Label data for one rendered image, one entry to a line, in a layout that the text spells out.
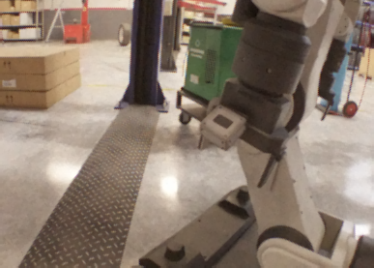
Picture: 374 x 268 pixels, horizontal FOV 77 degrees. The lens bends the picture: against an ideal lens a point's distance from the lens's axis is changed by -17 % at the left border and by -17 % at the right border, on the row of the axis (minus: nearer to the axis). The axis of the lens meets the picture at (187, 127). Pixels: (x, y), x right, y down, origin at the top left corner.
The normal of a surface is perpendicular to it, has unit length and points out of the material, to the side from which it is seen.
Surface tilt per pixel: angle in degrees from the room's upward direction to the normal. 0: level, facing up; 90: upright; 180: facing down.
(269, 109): 90
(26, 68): 90
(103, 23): 90
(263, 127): 90
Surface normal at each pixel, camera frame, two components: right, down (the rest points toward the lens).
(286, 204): -0.62, 0.24
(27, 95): 0.00, 0.37
